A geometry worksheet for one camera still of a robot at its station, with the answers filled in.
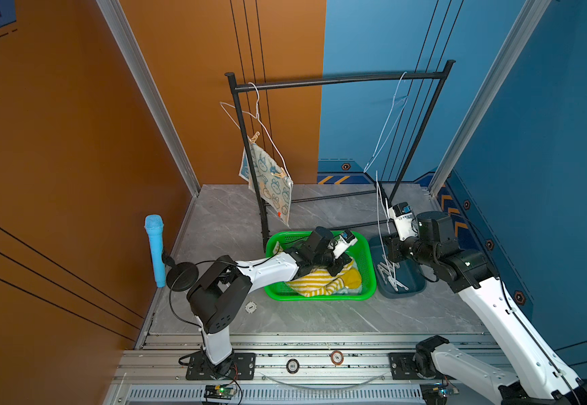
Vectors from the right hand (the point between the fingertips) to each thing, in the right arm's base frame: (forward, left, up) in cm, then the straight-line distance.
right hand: (385, 237), depth 73 cm
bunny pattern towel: (+22, +34, +1) cm, 40 cm away
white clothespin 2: (+1, -5, -24) cm, 25 cm away
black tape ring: (-29, +27, -26) cm, 47 cm away
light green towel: (-6, +7, -24) cm, 26 cm away
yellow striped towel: (-7, +18, -14) cm, 24 cm away
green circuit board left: (-35, +47, -27) cm, 65 cm away
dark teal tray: (-2, -9, -24) cm, 25 cm away
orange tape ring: (-26, +14, -26) cm, 39 cm away
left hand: (+3, +8, -14) cm, 17 cm away
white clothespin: (-3, -8, -25) cm, 26 cm away
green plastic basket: (+4, +3, -18) cm, 18 cm away
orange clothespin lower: (+17, +31, +9) cm, 37 cm away
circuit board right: (-34, -13, -28) cm, 46 cm away
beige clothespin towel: (-4, -12, -24) cm, 27 cm away
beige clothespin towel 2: (+3, -6, -25) cm, 26 cm away
